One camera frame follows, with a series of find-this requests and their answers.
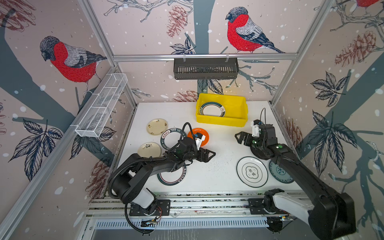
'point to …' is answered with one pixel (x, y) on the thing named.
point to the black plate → (262, 151)
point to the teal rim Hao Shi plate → (171, 136)
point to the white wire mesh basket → (103, 103)
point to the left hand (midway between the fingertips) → (213, 151)
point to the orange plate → (201, 131)
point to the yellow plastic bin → (236, 109)
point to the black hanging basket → (206, 68)
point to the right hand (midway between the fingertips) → (242, 134)
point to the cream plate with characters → (156, 126)
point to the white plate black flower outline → (252, 172)
